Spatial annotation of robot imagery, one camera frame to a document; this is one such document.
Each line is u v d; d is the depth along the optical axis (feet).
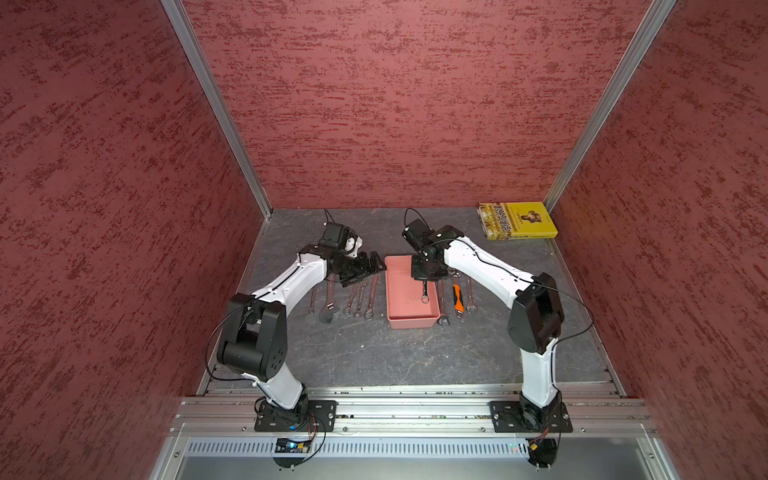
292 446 2.34
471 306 3.13
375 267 2.61
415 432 2.42
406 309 3.08
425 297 2.80
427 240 2.11
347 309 3.08
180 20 2.35
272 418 2.31
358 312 3.03
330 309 3.02
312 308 3.09
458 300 3.11
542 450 2.32
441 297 3.18
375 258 2.66
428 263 2.41
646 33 2.43
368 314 3.02
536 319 1.70
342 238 2.43
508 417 2.39
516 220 3.73
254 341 1.49
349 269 2.52
